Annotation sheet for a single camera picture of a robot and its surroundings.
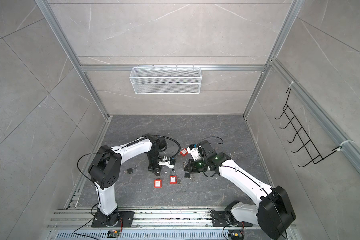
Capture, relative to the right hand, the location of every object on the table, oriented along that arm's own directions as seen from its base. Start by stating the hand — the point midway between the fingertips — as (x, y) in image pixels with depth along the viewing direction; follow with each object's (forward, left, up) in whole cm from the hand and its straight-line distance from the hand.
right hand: (185, 167), depth 79 cm
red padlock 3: (-1, +7, -10) cm, 13 cm away
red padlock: (+15, 0, -9) cm, 18 cm away
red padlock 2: (-5, +16, -10) cm, 19 cm away
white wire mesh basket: (+56, +12, +18) cm, 60 cm away
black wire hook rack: (0, -52, +22) cm, 56 cm away
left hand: (+3, +17, -8) cm, 19 cm away
